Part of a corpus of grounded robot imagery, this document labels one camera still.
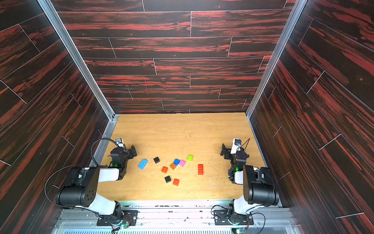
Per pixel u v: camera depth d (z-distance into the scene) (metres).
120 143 0.80
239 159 0.69
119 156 0.71
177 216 0.75
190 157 0.96
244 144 0.75
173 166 0.91
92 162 0.75
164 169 0.91
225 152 0.84
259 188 0.45
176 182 0.85
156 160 0.93
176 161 0.93
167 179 0.86
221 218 0.72
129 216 0.73
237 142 0.78
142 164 0.92
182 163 0.93
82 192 0.45
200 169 0.89
